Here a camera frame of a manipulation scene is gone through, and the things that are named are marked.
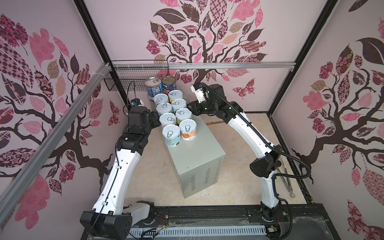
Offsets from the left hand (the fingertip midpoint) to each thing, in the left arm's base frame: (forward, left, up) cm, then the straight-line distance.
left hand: (154, 116), depth 71 cm
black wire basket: (+37, +22, 0) cm, 43 cm away
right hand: (+7, -17, +3) cm, 19 cm away
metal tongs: (-24, -73, -33) cm, 83 cm away
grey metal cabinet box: (-24, -21, 0) cm, 32 cm away
